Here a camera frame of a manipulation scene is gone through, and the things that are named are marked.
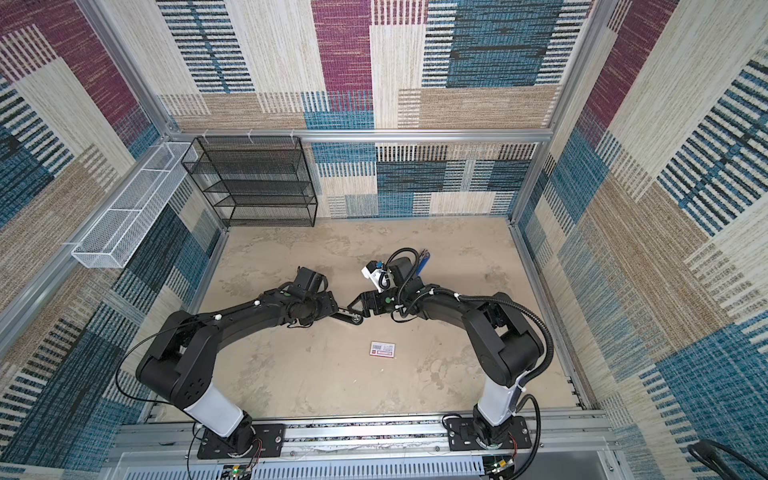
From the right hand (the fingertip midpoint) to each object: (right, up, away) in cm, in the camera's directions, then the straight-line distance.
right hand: (359, 309), depth 87 cm
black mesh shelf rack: (-41, +42, +24) cm, 63 cm away
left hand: (-9, 0, +6) cm, 11 cm away
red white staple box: (+6, -12, +1) cm, 13 cm away
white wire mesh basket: (-56, +19, -17) cm, 61 cm away
